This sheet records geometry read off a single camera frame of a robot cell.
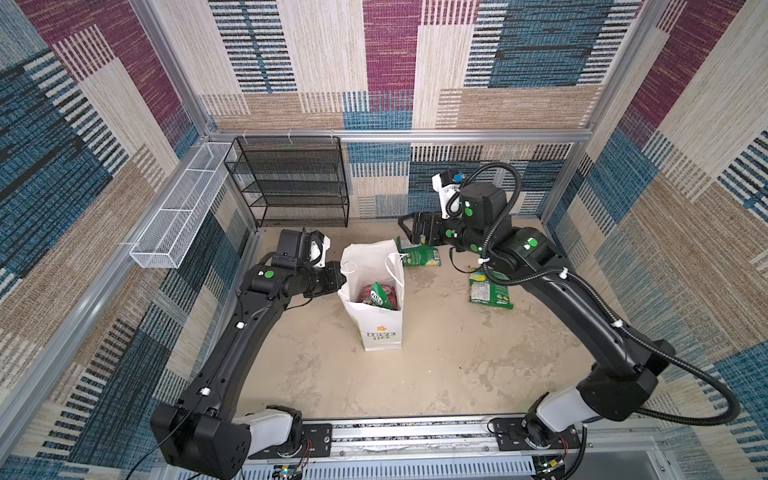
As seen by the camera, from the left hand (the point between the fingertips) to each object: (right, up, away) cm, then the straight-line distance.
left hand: (347, 274), depth 74 cm
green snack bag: (+41, -8, +22) cm, 47 cm away
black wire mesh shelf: (-25, +31, +36) cm, 54 cm away
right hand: (+16, +12, -8) cm, 21 cm away
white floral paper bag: (+8, +2, +9) cm, 12 cm away
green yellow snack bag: (+8, -6, +5) cm, 11 cm away
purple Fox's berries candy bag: (+3, -8, +17) cm, 19 cm away
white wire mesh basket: (-56, +14, +19) cm, 61 cm away
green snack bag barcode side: (+21, +4, +32) cm, 38 cm away
